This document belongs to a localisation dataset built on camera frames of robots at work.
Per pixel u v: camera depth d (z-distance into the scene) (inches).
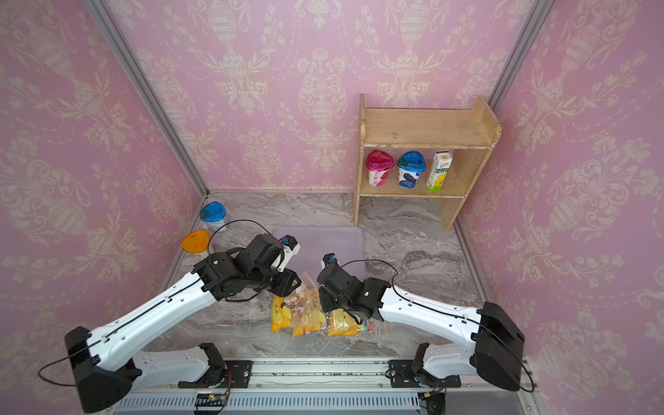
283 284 24.7
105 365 15.5
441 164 32.8
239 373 29.3
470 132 31.3
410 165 34.4
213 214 39.4
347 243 41.7
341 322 31.3
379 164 34.4
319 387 28.7
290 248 26.0
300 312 31.6
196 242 36.4
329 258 27.5
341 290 22.7
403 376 28.6
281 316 31.2
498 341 15.7
